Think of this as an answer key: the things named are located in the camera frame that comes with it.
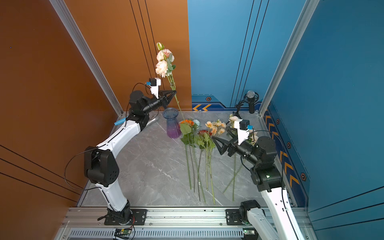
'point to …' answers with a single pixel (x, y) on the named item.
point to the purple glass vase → (172, 123)
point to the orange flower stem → (186, 126)
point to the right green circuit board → (249, 231)
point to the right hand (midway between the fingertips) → (220, 133)
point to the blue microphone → (120, 121)
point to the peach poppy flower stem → (216, 127)
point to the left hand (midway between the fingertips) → (175, 89)
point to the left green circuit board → (126, 231)
